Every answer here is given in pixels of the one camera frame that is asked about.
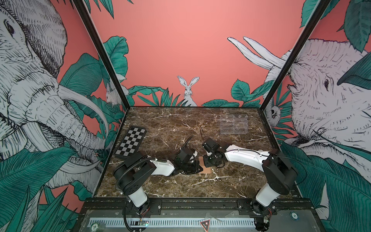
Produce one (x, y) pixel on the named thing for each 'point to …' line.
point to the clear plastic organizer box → (234, 123)
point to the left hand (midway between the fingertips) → (205, 168)
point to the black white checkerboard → (131, 143)
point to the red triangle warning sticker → (206, 224)
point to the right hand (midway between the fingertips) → (205, 161)
